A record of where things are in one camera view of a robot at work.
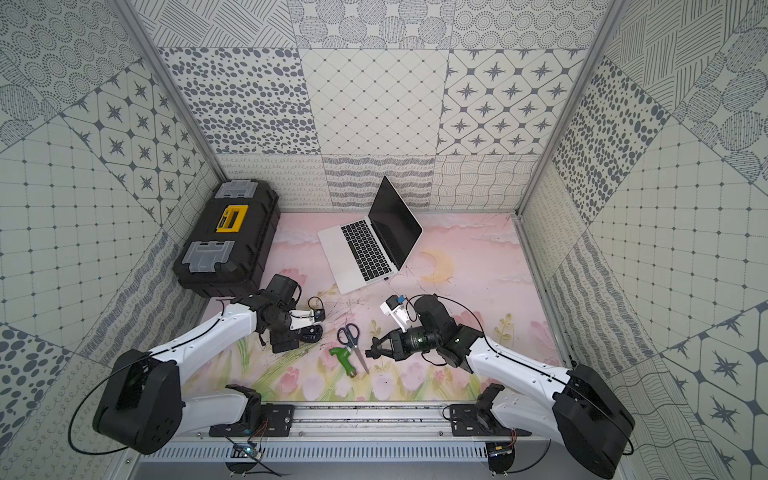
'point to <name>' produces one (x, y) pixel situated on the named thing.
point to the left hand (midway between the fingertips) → (285, 318)
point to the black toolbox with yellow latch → (227, 250)
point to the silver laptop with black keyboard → (370, 249)
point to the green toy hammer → (342, 353)
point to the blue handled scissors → (348, 335)
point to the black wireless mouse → (311, 334)
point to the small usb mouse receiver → (386, 278)
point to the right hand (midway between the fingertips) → (376, 351)
